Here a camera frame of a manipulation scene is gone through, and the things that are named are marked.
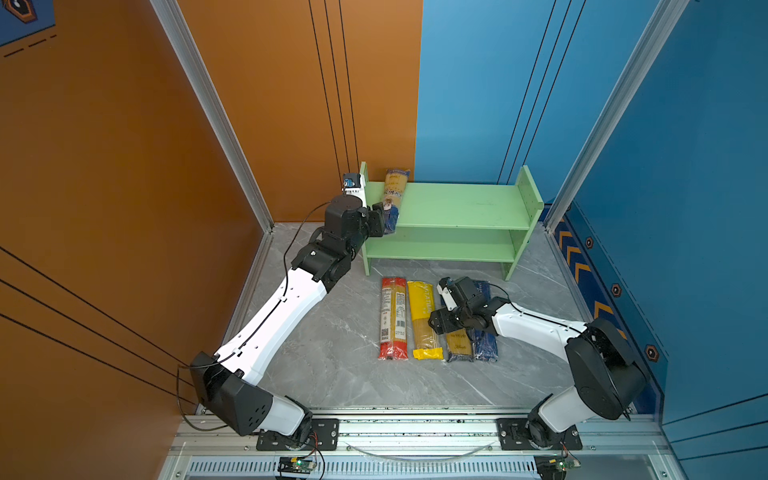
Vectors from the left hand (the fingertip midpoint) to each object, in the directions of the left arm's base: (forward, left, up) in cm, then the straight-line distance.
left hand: (374, 202), depth 72 cm
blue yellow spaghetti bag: (+21, -5, -9) cm, 23 cm away
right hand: (-13, -19, -35) cm, 42 cm away
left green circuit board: (-49, +18, -40) cm, 66 cm away
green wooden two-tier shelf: (+4, -22, -11) cm, 25 cm away
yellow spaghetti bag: (-4, -14, -36) cm, 39 cm away
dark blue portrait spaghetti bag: (-19, -29, -34) cm, 49 cm away
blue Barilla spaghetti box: (-20, -31, -35) cm, 51 cm away
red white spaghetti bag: (-13, -5, -36) cm, 39 cm away
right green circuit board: (-48, -46, -38) cm, 77 cm away
